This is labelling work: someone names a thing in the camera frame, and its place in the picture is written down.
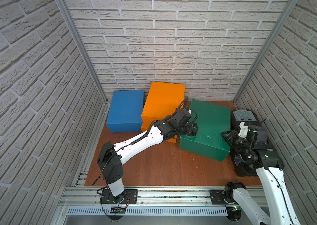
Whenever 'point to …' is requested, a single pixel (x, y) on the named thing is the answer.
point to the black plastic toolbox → (237, 116)
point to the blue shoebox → (125, 111)
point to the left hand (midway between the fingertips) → (198, 128)
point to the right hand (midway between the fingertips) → (223, 134)
